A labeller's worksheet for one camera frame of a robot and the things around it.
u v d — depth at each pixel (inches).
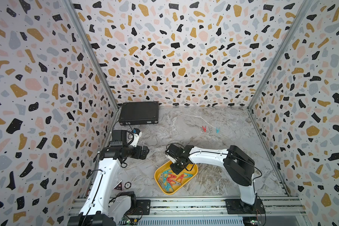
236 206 29.0
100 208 15.3
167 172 33.6
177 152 27.6
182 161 25.3
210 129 41.9
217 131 41.9
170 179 32.6
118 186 32.0
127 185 32.1
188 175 33.1
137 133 27.6
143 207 29.0
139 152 27.0
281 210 29.3
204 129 42.3
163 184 31.5
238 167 19.1
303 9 28.3
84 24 30.2
